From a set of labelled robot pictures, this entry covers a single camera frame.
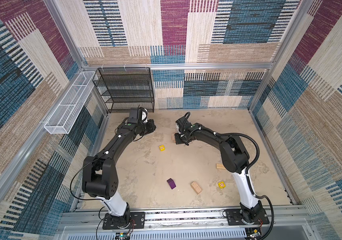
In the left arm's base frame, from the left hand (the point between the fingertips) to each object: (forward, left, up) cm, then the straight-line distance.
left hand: (156, 124), depth 88 cm
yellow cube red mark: (-30, -36, -17) cm, 49 cm away
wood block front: (-32, -22, -16) cm, 42 cm away
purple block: (-28, -8, -18) cm, 35 cm away
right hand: (-2, -13, -16) cm, 21 cm away
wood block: (-31, -28, +10) cm, 43 cm away
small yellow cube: (-6, -2, -17) cm, 18 cm away
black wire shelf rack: (+33, +25, +1) cm, 41 cm away
